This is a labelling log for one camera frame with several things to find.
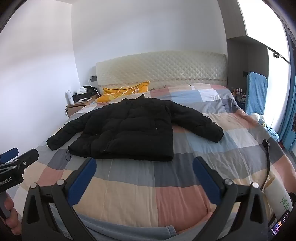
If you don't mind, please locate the wooden nightstand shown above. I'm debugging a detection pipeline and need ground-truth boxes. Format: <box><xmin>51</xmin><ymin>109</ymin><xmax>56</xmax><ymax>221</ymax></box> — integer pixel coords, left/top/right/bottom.
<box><xmin>66</xmin><ymin>94</ymin><xmax>99</xmax><ymax>117</ymax></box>

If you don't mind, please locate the black puffer jacket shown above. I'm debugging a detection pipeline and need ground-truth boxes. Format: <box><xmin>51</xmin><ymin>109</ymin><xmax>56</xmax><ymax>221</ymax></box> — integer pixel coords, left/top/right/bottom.
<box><xmin>47</xmin><ymin>94</ymin><xmax>224</xmax><ymax>162</ymax></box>

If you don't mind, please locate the black phone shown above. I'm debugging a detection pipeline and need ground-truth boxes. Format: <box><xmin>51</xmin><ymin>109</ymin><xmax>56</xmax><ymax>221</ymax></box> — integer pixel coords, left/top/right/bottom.
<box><xmin>270</xmin><ymin>210</ymin><xmax>292</xmax><ymax>237</ymax></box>

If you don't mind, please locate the person's left hand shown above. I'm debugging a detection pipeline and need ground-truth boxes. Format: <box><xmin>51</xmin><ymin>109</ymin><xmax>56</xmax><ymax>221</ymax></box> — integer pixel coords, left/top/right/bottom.
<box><xmin>4</xmin><ymin>193</ymin><xmax>22</xmax><ymax>235</ymax></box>

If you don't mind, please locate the blue towel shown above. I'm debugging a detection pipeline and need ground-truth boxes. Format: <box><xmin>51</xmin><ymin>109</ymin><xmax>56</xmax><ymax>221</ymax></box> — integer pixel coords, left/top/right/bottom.
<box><xmin>245</xmin><ymin>72</ymin><xmax>268</xmax><ymax>116</ymax></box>

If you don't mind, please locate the orange garment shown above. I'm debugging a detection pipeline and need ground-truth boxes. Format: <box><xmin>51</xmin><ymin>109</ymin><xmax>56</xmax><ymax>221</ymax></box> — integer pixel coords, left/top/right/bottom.
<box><xmin>96</xmin><ymin>81</ymin><xmax>151</xmax><ymax>103</ymax></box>

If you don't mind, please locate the row of small bottles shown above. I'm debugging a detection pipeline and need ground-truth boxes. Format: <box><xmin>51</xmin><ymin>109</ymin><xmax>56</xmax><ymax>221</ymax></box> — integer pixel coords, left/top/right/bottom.
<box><xmin>231</xmin><ymin>87</ymin><xmax>246</xmax><ymax>99</ymax></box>

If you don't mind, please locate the white quilted mattress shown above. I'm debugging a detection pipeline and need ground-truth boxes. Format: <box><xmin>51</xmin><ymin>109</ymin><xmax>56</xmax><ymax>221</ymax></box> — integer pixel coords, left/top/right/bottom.
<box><xmin>95</xmin><ymin>50</ymin><xmax>227</xmax><ymax>93</ymax></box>

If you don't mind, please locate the blue crumpled cloth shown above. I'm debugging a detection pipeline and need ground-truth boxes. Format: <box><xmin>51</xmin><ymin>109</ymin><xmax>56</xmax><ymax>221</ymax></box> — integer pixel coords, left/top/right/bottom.
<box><xmin>263</xmin><ymin>123</ymin><xmax>279</xmax><ymax>142</ymax></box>

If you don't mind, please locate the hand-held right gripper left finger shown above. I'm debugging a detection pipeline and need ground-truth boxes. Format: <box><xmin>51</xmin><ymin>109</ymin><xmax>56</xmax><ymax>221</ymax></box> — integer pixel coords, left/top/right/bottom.
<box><xmin>22</xmin><ymin>157</ymin><xmax>97</xmax><ymax>241</ymax></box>

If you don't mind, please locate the grey blue cloth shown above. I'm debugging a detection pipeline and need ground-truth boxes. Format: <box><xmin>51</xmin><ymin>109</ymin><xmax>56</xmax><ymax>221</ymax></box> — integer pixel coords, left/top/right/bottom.
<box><xmin>76</xmin><ymin>215</ymin><xmax>179</xmax><ymax>241</ymax></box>

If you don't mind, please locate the black strap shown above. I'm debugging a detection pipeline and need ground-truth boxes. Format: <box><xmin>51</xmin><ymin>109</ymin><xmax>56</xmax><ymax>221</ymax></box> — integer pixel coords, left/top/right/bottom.
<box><xmin>261</xmin><ymin>138</ymin><xmax>272</xmax><ymax>190</ymax></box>

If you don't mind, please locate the pastel checked blanket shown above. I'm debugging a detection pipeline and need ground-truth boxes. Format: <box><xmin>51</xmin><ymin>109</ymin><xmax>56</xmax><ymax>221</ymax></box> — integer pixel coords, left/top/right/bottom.
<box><xmin>14</xmin><ymin>83</ymin><xmax>289</xmax><ymax>235</ymax></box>

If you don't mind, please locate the black curtain rod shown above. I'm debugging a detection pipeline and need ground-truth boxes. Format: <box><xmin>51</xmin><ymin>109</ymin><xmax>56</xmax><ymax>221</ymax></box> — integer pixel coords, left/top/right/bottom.
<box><xmin>268</xmin><ymin>47</ymin><xmax>291</xmax><ymax>65</ymax></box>

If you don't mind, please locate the black bag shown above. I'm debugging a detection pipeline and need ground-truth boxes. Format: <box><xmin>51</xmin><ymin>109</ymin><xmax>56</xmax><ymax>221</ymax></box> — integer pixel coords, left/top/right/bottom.
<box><xmin>72</xmin><ymin>86</ymin><xmax>98</xmax><ymax>101</ymax></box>

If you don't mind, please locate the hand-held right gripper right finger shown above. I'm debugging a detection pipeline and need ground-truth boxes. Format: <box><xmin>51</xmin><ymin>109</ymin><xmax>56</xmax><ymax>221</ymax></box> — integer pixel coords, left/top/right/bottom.
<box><xmin>193</xmin><ymin>157</ymin><xmax>270</xmax><ymax>241</ymax></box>

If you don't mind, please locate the blue curtain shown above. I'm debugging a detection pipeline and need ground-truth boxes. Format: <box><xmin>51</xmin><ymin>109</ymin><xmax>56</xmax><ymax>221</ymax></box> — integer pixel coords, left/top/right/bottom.
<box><xmin>277</xmin><ymin>30</ymin><xmax>296</xmax><ymax>150</ymax></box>

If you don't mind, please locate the white plush toy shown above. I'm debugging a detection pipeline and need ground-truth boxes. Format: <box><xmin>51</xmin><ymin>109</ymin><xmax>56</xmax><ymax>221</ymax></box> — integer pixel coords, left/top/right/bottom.
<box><xmin>250</xmin><ymin>113</ymin><xmax>265</xmax><ymax>125</ymax></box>

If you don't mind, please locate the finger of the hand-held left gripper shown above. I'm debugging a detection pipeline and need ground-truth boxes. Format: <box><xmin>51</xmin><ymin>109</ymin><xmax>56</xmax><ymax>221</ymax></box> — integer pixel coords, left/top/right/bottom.
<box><xmin>0</xmin><ymin>148</ymin><xmax>19</xmax><ymax>163</ymax></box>
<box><xmin>13</xmin><ymin>149</ymin><xmax>39</xmax><ymax>172</ymax></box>

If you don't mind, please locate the grey wardrobe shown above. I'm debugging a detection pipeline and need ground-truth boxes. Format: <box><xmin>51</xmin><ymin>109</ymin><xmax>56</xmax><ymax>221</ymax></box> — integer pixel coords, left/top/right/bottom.
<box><xmin>218</xmin><ymin>0</ymin><xmax>270</xmax><ymax>114</ymax></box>

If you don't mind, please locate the white cylinder with green print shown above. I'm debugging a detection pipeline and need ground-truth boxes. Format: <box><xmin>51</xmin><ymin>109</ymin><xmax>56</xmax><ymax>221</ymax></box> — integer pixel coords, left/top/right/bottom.
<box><xmin>264</xmin><ymin>178</ymin><xmax>291</xmax><ymax>218</ymax></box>

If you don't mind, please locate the white charging cable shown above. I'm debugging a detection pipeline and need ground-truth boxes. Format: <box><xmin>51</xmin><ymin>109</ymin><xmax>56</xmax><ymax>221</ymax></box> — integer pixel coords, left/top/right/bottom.
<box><xmin>89</xmin><ymin>78</ymin><xmax>139</xmax><ymax>96</ymax></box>

